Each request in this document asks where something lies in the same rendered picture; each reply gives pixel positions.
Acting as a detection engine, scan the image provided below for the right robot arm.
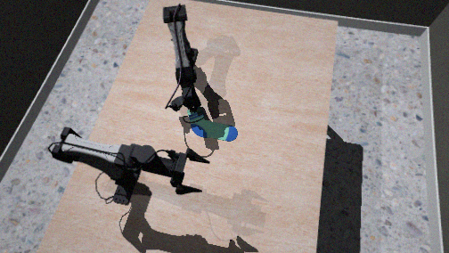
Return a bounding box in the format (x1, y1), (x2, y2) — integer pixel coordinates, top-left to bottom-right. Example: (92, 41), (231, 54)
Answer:
(52, 127), (187, 204)

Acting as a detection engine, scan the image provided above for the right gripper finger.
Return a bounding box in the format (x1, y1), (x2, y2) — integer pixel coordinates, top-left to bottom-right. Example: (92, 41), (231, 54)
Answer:
(187, 149), (210, 164)
(176, 184), (202, 195)

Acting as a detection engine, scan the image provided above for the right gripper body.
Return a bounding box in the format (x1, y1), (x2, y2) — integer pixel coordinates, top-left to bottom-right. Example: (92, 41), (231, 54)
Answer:
(156, 148), (189, 188)

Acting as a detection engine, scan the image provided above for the mint green sock with blue toe and heel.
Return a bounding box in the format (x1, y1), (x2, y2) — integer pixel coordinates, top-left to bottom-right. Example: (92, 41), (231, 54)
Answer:
(187, 106), (238, 142)

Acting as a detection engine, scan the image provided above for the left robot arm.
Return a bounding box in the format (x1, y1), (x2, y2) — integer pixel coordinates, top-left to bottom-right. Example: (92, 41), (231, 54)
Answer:
(163, 4), (198, 111)

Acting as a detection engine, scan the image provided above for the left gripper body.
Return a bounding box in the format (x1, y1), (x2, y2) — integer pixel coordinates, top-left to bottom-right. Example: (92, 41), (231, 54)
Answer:
(171, 91), (201, 110)

